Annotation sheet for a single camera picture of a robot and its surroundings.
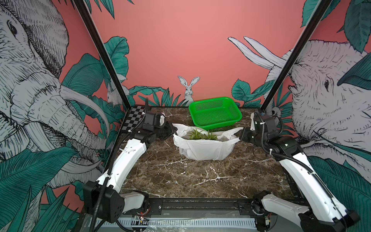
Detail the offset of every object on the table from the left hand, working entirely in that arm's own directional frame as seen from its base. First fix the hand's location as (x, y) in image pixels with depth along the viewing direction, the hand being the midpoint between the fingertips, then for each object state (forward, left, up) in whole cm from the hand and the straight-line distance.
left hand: (178, 126), depth 77 cm
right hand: (-6, -31, +4) cm, 32 cm away
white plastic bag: (-10, -15, -10) cm, 20 cm away
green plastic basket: (+32, -26, -26) cm, 49 cm away
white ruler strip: (-41, +1, -25) cm, 48 cm away
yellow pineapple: (-2, -10, -7) cm, 12 cm away
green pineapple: (-4, -18, -6) cm, 19 cm away
